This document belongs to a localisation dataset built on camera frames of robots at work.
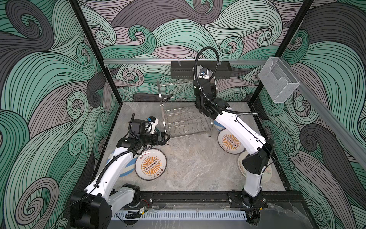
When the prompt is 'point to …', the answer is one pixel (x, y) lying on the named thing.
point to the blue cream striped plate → (130, 169)
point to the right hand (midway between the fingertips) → (209, 83)
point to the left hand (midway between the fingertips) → (164, 135)
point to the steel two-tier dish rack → (180, 116)
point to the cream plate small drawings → (266, 174)
